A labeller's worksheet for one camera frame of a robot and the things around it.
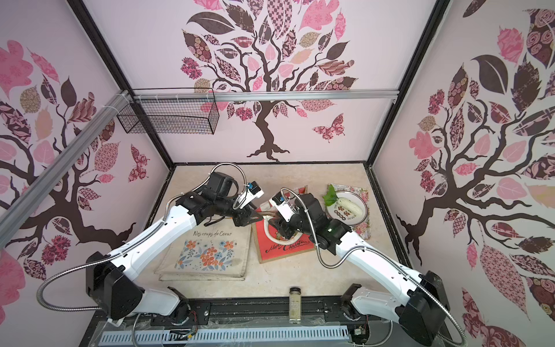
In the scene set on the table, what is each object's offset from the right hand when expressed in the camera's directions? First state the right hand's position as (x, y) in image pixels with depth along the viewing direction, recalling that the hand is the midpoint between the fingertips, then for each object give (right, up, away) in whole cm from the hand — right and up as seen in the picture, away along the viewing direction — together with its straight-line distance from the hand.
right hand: (275, 214), depth 74 cm
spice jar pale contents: (+7, -31, -3) cm, 32 cm away
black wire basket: (-38, +44, +20) cm, 61 cm away
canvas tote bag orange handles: (-25, -17, +13) cm, 33 cm away
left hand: (-6, -1, +1) cm, 7 cm away
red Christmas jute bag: (-2, -13, +9) cm, 16 cm away
